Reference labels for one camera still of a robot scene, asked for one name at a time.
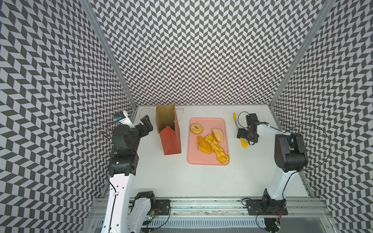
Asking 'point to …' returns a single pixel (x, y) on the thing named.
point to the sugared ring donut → (195, 130)
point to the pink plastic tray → (195, 157)
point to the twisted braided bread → (222, 157)
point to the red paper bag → (168, 125)
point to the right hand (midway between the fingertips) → (244, 138)
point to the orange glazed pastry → (203, 145)
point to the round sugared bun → (218, 134)
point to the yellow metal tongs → (245, 143)
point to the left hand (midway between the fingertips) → (140, 120)
